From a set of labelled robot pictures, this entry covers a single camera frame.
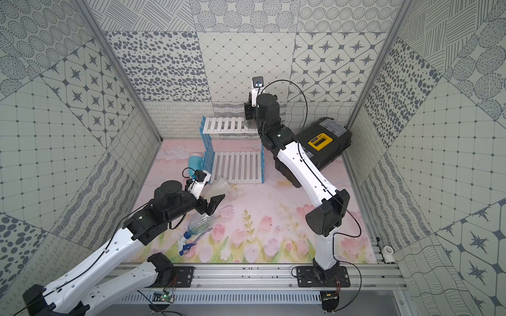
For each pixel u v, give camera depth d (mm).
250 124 838
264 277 756
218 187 930
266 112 518
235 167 1039
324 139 985
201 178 601
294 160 508
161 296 702
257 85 571
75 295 404
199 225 816
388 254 798
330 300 718
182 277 733
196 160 1020
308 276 730
